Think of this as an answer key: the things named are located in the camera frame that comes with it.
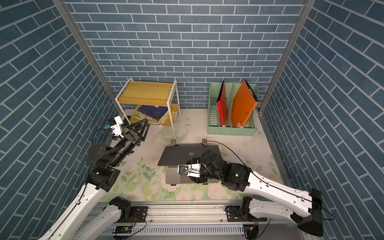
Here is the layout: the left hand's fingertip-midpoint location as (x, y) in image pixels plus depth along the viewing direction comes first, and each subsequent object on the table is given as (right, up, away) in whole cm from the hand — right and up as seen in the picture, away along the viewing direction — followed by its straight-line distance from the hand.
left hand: (153, 125), depth 59 cm
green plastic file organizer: (+29, -2, +51) cm, 59 cm away
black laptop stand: (+22, -11, +28) cm, 37 cm away
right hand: (+14, -18, +9) cm, 25 cm away
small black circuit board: (-19, -52, +14) cm, 57 cm away
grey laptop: (+5, -16, +15) cm, 22 cm away
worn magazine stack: (-20, +6, +37) cm, 42 cm away
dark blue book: (-9, +7, +38) cm, 39 cm away
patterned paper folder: (+40, +11, +46) cm, 62 cm away
